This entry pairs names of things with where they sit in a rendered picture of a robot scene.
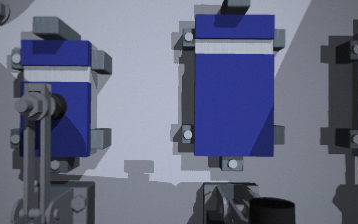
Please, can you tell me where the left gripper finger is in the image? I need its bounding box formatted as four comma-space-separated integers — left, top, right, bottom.
206, 210, 225, 224

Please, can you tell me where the blue rectangular block with white stripe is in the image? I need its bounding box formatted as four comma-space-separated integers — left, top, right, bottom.
194, 14, 275, 157

